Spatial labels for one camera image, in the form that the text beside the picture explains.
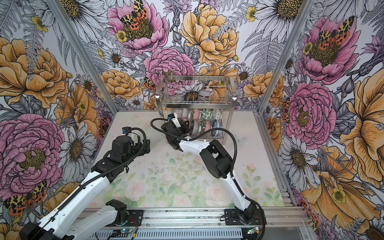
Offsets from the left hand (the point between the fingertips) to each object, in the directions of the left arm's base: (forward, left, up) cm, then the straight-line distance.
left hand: (141, 147), depth 80 cm
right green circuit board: (-35, -56, -18) cm, 69 cm away
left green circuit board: (-35, +7, -20) cm, 41 cm away
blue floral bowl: (+19, -42, -5) cm, 47 cm away
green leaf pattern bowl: (+30, -36, -7) cm, 48 cm away
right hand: (+19, -25, -4) cm, 32 cm away
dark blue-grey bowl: (+30, -22, -7) cm, 38 cm away
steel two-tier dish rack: (+48, -38, -10) cm, 62 cm away
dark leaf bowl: (+17, -29, -7) cm, 35 cm away
